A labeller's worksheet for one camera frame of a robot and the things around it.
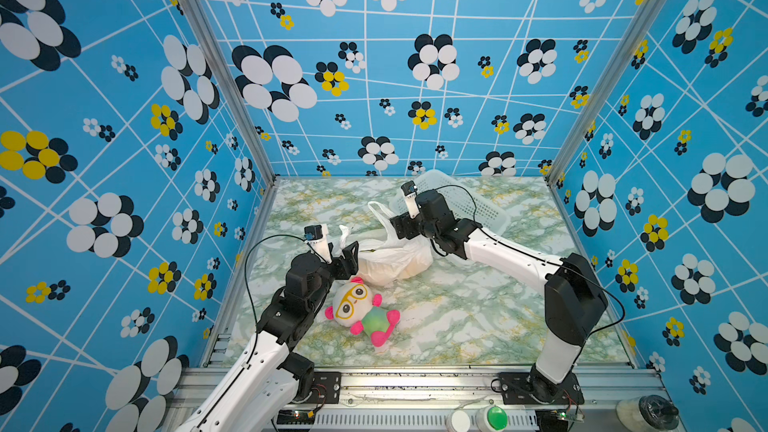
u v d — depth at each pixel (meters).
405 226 0.77
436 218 0.65
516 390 0.72
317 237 0.63
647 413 0.62
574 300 0.46
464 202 1.06
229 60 0.87
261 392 0.57
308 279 0.54
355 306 0.80
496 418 0.61
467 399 0.72
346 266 0.67
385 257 0.80
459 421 0.63
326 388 0.73
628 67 0.85
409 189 0.74
